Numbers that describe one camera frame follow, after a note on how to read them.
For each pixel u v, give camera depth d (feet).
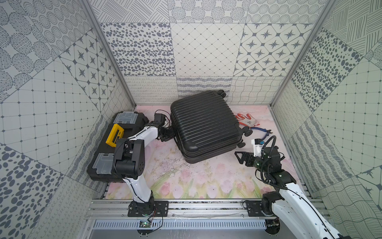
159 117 2.60
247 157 2.34
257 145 2.37
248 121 3.64
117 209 2.46
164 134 2.70
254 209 2.40
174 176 2.81
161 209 2.43
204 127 2.64
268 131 3.41
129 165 1.61
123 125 2.79
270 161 1.98
